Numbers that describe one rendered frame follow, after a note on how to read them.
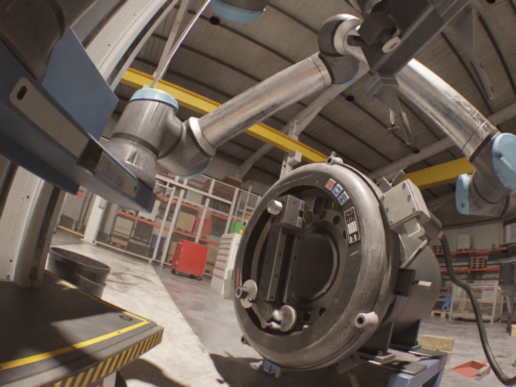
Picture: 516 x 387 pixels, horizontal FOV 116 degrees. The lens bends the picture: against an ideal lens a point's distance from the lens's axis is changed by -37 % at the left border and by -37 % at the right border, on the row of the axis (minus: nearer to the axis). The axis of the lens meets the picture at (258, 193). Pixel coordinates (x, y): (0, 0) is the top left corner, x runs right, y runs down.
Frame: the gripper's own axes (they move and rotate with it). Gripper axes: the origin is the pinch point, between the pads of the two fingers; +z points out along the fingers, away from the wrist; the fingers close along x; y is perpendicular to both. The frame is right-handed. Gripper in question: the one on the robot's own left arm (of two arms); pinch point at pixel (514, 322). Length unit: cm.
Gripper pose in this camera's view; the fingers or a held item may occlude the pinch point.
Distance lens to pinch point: 68.2
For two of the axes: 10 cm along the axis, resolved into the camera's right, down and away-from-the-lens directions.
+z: -2.2, 9.3, -3.0
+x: 9.7, 2.3, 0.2
